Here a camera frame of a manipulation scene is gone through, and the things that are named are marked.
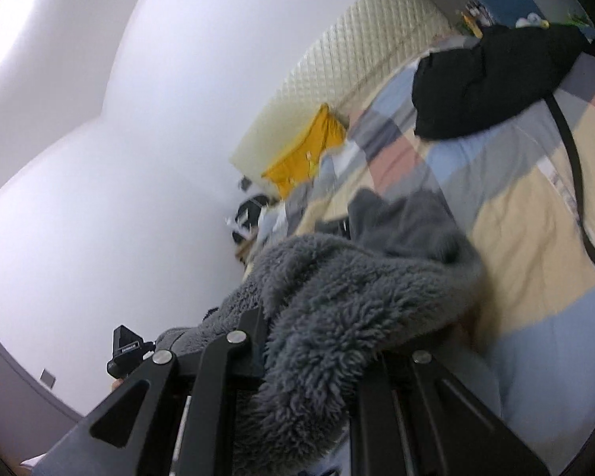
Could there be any grey fleece zip jacket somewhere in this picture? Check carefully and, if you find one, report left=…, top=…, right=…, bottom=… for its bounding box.
left=155, top=187, right=488, bottom=476

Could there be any yellow crown pillow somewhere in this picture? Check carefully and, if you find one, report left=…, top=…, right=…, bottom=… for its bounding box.
left=261, top=103, right=349, bottom=200

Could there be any group of small bottles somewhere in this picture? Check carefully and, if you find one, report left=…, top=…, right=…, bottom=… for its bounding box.
left=455, top=0, right=494, bottom=38

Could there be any black bag with strap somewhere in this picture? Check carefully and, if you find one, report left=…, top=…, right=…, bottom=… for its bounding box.
left=411, top=24, right=595, bottom=274

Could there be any pastel checkered blanket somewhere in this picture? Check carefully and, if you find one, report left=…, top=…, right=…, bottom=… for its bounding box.
left=243, top=35, right=595, bottom=476

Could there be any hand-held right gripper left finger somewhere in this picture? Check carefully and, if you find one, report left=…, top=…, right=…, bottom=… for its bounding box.
left=44, top=306, right=269, bottom=476

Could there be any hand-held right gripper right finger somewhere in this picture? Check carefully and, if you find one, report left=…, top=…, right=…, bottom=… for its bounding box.
left=349, top=348, right=551, bottom=476

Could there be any cream quilted headboard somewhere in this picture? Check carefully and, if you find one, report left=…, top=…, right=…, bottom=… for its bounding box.
left=229, top=0, right=459, bottom=179

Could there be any black bag with white cord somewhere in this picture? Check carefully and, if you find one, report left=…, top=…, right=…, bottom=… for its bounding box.
left=227, top=195, right=279, bottom=245

